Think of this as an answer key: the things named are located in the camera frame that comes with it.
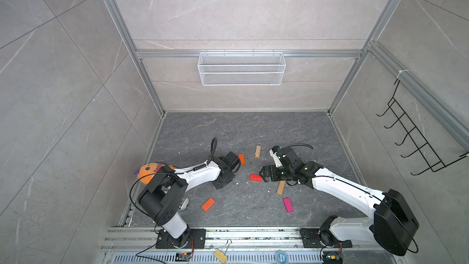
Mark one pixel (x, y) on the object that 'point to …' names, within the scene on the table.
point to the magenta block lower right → (287, 205)
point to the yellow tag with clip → (220, 254)
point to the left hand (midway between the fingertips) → (231, 177)
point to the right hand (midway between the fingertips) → (269, 172)
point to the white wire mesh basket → (221, 69)
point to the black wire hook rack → (411, 131)
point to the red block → (253, 176)
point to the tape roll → (282, 258)
